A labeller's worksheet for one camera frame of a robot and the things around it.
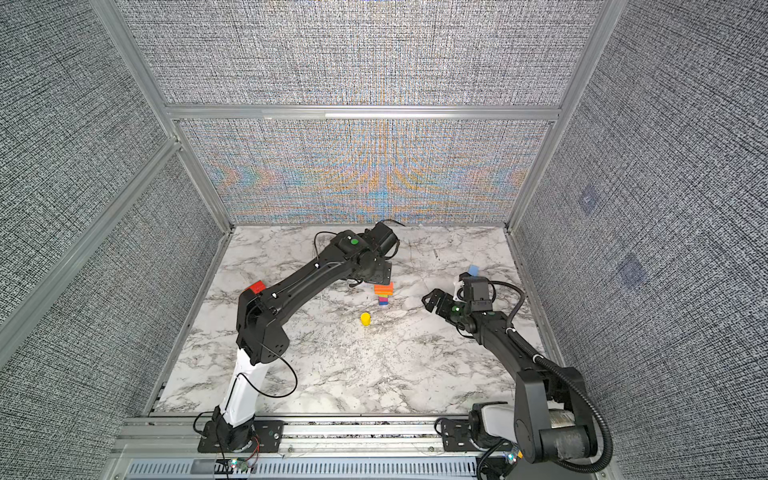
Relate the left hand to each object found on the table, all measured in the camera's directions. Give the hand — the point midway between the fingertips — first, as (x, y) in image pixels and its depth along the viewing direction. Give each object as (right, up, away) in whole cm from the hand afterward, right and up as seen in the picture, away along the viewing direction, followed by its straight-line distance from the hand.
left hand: (373, 275), depth 88 cm
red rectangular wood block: (-39, -5, +13) cm, 42 cm away
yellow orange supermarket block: (+3, -7, +8) cm, 11 cm away
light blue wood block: (+35, +1, +19) cm, 40 cm away
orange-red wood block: (+3, -5, +6) cm, 9 cm away
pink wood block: (+3, -8, +9) cm, 12 cm away
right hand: (+18, -8, +2) cm, 20 cm away
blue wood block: (+3, -9, +9) cm, 13 cm away
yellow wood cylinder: (-3, -14, +5) cm, 15 cm away
